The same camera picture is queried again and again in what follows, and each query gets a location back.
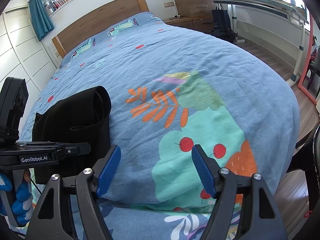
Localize black pants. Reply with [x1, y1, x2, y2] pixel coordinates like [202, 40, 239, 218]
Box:
[32, 86, 111, 185]

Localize left hand blue glove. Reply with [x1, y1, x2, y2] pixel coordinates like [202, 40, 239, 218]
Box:
[0, 171, 36, 227]

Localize blue patterned duvet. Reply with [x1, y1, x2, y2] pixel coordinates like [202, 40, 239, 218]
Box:
[21, 12, 300, 239]

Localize teal curtain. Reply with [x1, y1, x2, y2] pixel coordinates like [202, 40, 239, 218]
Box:
[28, 0, 54, 41]

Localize black tote bag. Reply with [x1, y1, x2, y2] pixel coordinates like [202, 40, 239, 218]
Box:
[210, 3, 237, 44]

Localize wooden headboard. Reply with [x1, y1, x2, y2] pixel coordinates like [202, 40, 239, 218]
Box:
[52, 0, 149, 57]

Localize wooden dresser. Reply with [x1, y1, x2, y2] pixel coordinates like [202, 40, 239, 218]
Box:
[164, 0, 215, 34]

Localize glass top desk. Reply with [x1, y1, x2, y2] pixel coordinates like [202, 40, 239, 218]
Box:
[212, 0, 308, 86]

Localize black cable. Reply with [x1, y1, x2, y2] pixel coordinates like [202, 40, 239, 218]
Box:
[30, 177, 43, 196]

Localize black camera box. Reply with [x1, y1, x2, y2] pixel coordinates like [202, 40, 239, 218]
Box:
[1, 77, 29, 145]

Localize wall socket plate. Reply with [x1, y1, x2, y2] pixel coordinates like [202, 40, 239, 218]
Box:
[163, 2, 175, 8]

